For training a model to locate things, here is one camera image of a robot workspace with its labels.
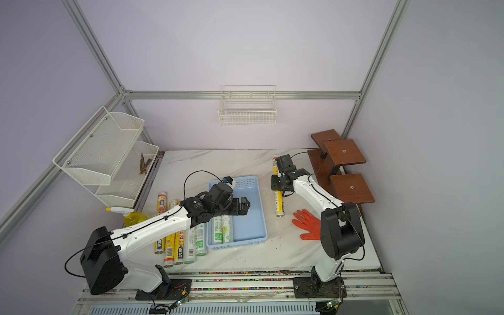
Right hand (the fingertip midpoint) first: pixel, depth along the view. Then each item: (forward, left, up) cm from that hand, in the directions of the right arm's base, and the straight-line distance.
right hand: (278, 186), depth 92 cm
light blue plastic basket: (-16, +15, -10) cm, 24 cm away
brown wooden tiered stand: (+11, -26, +11) cm, 31 cm away
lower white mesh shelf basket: (+5, +73, +2) cm, 73 cm away
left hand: (-13, +17, +5) cm, 22 cm away
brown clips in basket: (+11, +66, +5) cm, 67 cm away
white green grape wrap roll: (-18, +24, -6) cm, 30 cm away
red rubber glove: (-15, -14, -9) cm, 22 cm away
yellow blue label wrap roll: (-24, +44, -7) cm, 50 cm away
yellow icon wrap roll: (-7, +56, -6) cm, 57 cm away
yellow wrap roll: (-12, 0, +1) cm, 12 cm away
